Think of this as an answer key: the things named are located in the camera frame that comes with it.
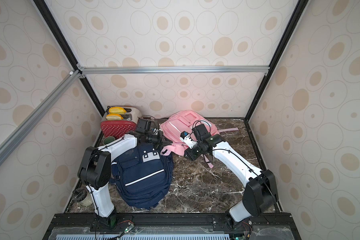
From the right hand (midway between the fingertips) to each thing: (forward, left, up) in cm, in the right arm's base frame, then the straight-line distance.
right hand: (187, 155), depth 81 cm
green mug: (+14, +53, -7) cm, 55 cm away
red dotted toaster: (+20, +44, +5) cm, 48 cm away
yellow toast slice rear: (+28, +47, +7) cm, 55 cm away
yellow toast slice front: (+22, +47, +7) cm, 52 cm away
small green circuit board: (-33, +26, -14) cm, 44 cm away
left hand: (+7, +7, +3) cm, 11 cm away
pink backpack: (+29, +9, -5) cm, 31 cm away
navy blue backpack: (-7, +26, -12) cm, 30 cm away
